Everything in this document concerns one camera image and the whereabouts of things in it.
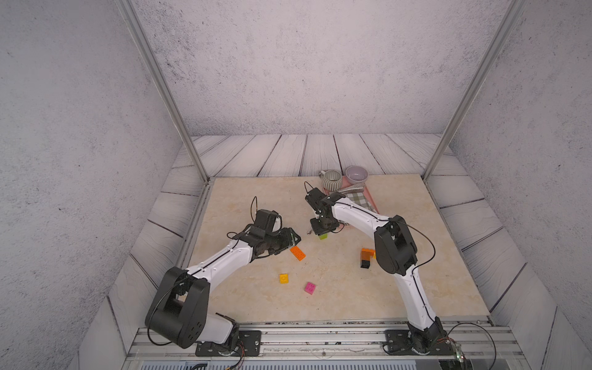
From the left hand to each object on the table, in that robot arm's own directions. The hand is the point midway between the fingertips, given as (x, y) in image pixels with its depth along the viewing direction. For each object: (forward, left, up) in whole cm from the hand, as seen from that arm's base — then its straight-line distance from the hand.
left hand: (300, 241), depth 85 cm
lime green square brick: (+8, -10, -10) cm, 16 cm away
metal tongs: (+32, -27, -6) cm, 42 cm away
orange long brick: (+1, +1, -11) cm, 11 cm away
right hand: (+8, -9, -9) cm, 15 cm away
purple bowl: (+42, -30, -7) cm, 52 cm away
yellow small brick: (-9, +6, -11) cm, 16 cm away
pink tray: (+38, -23, -10) cm, 46 cm away
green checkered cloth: (+28, -29, -9) cm, 41 cm away
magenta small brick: (-13, -3, -10) cm, 17 cm away
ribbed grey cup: (+39, -16, -8) cm, 43 cm away
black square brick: (-6, -24, -8) cm, 26 cm away
